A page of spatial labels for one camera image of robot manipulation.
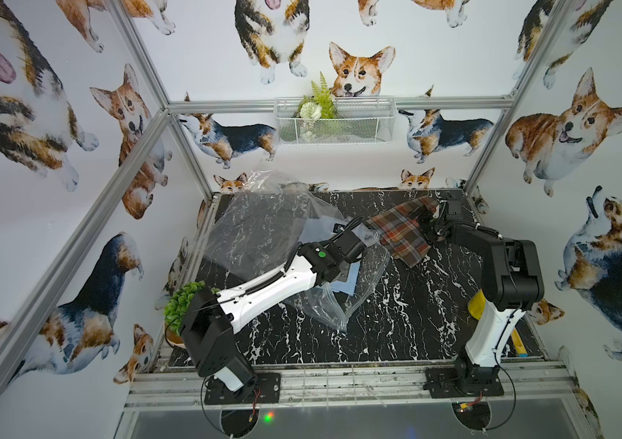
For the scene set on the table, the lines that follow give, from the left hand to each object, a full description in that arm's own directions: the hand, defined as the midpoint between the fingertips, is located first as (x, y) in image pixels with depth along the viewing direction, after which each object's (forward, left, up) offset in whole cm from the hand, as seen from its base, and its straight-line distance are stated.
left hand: (339, 261), depth 81 cm
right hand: (+22, -27, -6) cm, 35 cm away
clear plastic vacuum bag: (+29, +29, -17) cm, 44 cm away
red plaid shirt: (+21, -26, -14) cm, 36 cm away
